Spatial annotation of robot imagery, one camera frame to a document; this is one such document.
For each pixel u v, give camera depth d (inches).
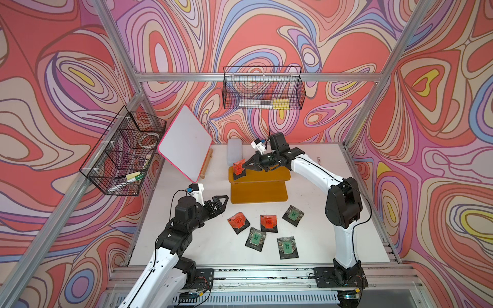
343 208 20.6
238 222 34.8
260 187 39.6
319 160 43.7
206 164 41.2
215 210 26.1
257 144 32.6
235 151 45.6
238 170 33.5
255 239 32.7
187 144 29.3
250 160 32.0
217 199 26.8
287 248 31.7
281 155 27.8
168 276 23.4
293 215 35.6
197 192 27.2
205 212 26.1
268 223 34.8
